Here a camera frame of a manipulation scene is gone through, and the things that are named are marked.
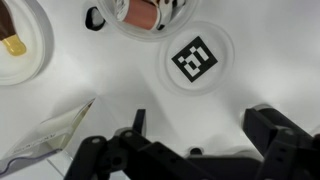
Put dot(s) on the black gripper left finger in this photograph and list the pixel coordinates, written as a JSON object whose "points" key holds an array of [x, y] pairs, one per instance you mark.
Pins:
{"points": [[100, 156]]}

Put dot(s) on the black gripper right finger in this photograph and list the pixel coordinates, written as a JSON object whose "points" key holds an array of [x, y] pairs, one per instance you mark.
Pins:
{"points": [[283, 150]]}

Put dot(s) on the clear lid with black tag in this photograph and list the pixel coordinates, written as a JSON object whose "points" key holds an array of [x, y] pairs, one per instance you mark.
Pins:
{"points": [[195, 58]]}

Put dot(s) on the clear plastic bowl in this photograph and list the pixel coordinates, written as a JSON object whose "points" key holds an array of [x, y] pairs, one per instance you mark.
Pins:
{"points": [[146, 35]]}

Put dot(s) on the clear square container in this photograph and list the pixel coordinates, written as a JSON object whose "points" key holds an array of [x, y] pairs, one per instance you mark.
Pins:
{"points": [[40, 140]]}

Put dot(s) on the white round plate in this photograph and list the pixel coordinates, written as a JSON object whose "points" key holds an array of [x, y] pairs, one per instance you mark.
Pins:
{"points": [[20, 66]]}

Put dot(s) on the small black object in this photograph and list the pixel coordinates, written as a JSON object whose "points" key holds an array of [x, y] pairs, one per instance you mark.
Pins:
{"points": [[89, 21]]}

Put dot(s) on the brown and yellow toy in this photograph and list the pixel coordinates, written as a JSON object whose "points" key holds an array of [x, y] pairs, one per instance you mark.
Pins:
{"points": [[15, 46]]}

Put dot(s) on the pink cylinder toy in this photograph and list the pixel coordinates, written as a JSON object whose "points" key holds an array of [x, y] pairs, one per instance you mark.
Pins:
{"points": [[141, 15]]}

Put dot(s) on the black white spotted toy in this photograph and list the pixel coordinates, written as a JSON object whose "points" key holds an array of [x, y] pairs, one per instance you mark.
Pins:
{"points": [[166, 10]]}

